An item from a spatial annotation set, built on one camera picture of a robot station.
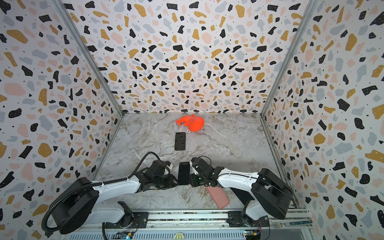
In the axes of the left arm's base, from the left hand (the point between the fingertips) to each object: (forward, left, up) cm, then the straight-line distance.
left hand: (179, 182), depth 83 cm
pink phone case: (-7, -22, -4) cm, 23 cm away
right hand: (+1, -4, +2) cm, 5 cm away
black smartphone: (+6, -2, -2) cm, 7 cm away
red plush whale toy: (+41, -9, +3) cm, 42 cm away
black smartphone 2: (-7, -35, -1) cm, 36 cm away
